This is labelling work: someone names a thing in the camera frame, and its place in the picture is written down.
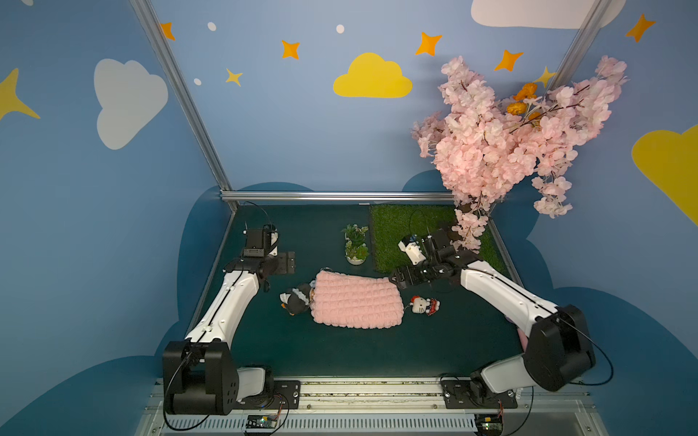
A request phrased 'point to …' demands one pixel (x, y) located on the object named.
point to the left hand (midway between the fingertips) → (277, 256)
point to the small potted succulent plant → (356, 250)
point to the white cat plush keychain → (421, 305)
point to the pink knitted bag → (355, 301)
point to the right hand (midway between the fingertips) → (404, 271)
